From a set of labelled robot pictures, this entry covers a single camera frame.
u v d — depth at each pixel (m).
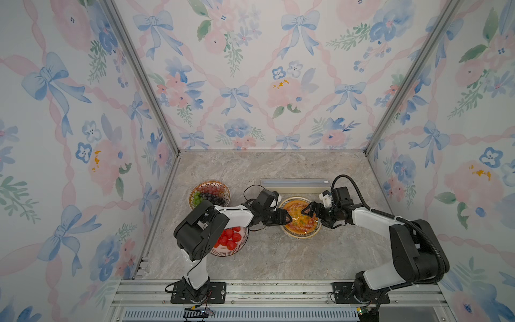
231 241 0.84
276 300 0.73
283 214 0.82
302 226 0.89
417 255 0.44
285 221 0.82
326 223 0.82
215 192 0.98
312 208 0.83
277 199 0.77
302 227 0.88
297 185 1.01
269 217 0.80
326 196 0.87
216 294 0.73
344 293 0.74
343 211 0.69
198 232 0.50
